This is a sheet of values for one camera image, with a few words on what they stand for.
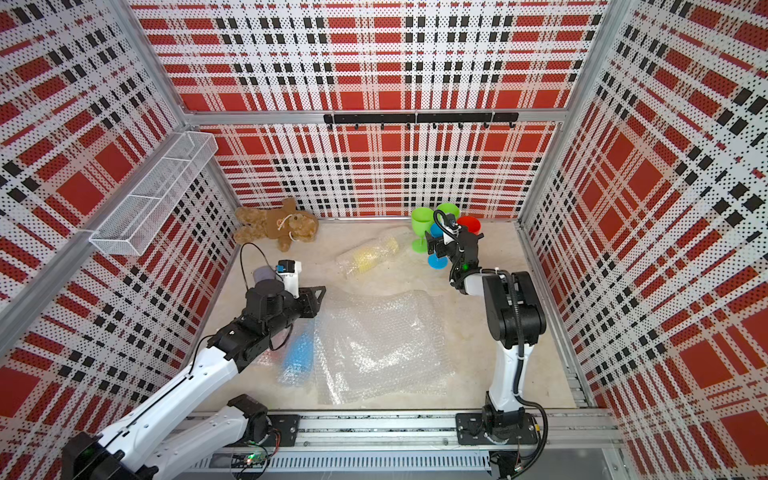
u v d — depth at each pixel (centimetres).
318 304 73
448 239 88
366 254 101
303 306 69
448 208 107
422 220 101
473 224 98
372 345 86
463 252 77
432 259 108
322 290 77
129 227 69
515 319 50
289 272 68
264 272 102
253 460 69
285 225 111
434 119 88
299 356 78
